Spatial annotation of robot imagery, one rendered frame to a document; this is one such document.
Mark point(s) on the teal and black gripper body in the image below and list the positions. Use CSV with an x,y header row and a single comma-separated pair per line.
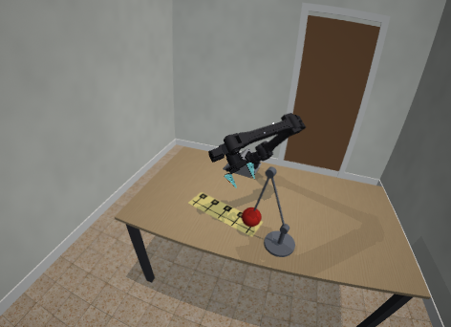
x,y
235,163

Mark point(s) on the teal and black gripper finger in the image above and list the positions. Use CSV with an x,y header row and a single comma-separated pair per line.
x,y
251,169
230,178

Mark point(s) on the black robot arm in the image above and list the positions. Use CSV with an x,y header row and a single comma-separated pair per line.
x,y
290,123

